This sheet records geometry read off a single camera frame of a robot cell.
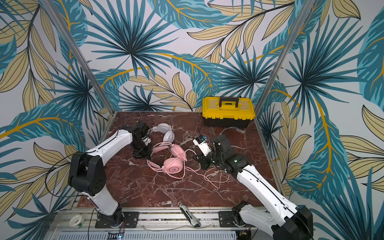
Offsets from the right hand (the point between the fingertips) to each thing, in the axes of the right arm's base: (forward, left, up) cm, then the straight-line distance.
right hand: (193, 157), depth 75 cm
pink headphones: (-3, +10, -1) cm, 11 cm away
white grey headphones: (+29, +19, -10) cm, 35 cm away
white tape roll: (-22, +58, -15) cm, 64 cm away
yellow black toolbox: (+33, -25, -3) cm, 42 cm away
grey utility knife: (-25, +1, -17) cm, 31 cm away
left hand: (+5, +24, -8) cm, 26 cm away
